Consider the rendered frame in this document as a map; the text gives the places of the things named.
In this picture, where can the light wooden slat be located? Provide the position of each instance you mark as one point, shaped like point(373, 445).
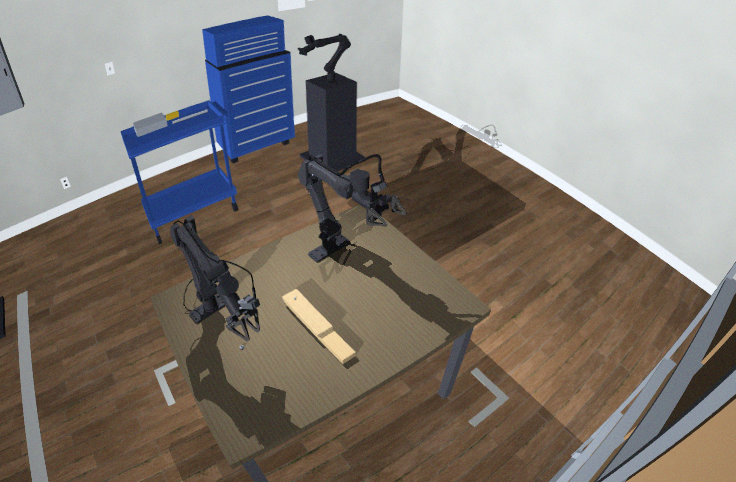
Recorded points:
point(307, 313)

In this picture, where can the pale yellow flat bar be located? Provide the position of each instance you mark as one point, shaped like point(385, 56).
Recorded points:
point(335, 344)

